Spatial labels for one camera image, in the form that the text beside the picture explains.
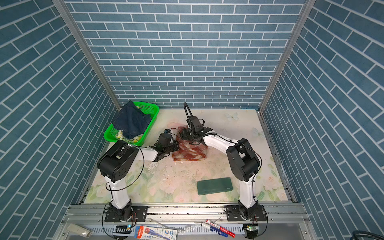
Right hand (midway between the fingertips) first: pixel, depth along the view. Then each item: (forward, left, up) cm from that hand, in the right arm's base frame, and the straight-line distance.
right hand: (180, 133), depth 93 cm
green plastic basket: (+25, +33, -6) cm, 42 cm away
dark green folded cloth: (-27, -22, -12) cm, 37 cm away
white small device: (-52, +40, -7) cm, 66 cm away
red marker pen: (-46, -26, -11) cm, 54 cm away
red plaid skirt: (-8, -5, -9) cm, 13 cm away
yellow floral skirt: (-2, +32, -7) cm, 33 cm away
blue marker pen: (-47, -23, -10) cm, 53 cm away
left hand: (-1, +1, -10) cm, 10 cm away
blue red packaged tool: (-51, +7, -10) cm, 52 cm away
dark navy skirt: (+8, +35, +1) cm, 36 cm away
